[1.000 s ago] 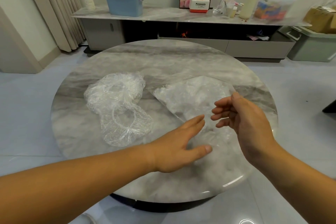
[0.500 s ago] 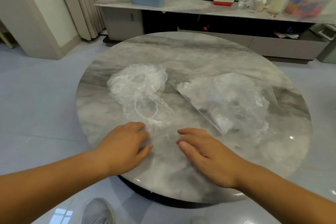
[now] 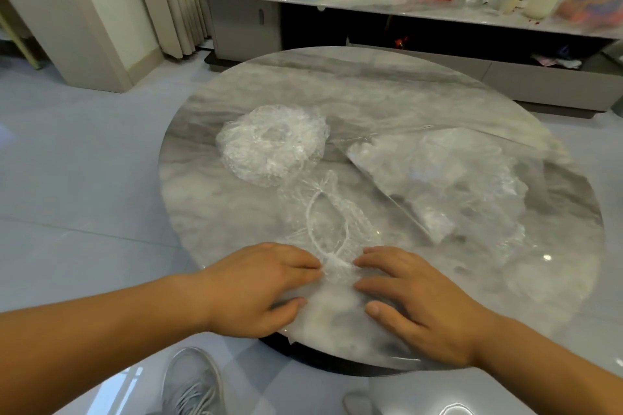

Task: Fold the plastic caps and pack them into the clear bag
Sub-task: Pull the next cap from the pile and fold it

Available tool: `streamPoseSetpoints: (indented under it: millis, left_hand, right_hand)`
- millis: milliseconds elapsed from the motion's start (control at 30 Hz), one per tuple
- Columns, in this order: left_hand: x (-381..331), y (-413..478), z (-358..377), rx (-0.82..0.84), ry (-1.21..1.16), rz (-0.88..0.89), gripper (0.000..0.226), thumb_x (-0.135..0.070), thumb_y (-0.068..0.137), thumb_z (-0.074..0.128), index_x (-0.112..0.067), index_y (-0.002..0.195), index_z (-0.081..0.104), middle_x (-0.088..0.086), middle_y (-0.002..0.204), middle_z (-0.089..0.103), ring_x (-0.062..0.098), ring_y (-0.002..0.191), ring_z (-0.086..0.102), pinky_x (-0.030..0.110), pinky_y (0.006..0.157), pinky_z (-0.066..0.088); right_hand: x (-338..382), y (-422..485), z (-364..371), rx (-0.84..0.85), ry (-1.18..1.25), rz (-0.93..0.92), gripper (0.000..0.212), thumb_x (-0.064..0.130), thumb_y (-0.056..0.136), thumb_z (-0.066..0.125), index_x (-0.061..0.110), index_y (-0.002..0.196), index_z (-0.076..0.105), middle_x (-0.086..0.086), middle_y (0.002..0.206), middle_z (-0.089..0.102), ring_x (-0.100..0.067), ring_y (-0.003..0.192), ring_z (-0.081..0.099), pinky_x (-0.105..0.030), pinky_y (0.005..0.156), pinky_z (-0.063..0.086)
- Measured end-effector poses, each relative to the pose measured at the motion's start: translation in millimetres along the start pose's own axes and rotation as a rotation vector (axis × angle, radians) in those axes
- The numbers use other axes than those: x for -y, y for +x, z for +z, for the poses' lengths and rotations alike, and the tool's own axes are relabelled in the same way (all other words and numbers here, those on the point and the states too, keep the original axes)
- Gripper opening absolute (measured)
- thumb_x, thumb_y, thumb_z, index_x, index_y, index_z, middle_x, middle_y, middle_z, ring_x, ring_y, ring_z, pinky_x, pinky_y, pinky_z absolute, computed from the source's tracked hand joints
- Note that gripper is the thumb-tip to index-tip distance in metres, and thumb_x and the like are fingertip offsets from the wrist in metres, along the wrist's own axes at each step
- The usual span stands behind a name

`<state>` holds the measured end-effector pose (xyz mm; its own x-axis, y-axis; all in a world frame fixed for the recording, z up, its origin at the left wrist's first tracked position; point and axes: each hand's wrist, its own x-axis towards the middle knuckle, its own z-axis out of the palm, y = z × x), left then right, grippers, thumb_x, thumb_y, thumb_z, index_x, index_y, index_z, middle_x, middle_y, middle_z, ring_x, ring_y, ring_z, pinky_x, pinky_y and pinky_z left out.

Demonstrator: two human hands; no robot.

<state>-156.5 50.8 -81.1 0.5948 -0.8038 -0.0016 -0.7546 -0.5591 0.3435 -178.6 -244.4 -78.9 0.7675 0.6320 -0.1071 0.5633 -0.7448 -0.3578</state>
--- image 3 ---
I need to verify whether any person's right hand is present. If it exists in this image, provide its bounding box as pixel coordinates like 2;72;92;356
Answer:
352;245;502;368

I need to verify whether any person's left hand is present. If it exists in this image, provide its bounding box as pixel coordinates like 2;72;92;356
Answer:
193;243;324;338

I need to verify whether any clear plastic cap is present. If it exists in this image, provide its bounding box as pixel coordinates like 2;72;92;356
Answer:
282;169;385;285

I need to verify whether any clear bag of caps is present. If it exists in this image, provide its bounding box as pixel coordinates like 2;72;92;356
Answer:
355;130;531;255

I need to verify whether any pile of clear plastic caps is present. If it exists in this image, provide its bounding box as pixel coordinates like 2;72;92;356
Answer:
216;104;331;187

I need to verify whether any person's left forearm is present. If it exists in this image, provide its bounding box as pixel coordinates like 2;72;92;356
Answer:
0;274;220;415

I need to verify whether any black table base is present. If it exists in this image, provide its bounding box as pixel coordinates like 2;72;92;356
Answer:
261;332;410;377

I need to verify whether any grey sneaker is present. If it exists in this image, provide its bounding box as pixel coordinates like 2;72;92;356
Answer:
160;346;227;415
343;392;381;415

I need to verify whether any long grey low cabinet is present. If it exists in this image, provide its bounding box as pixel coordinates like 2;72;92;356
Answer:
193;0;623;117

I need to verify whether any light wooden chair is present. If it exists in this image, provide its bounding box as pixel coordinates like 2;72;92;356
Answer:
0;0;45;71

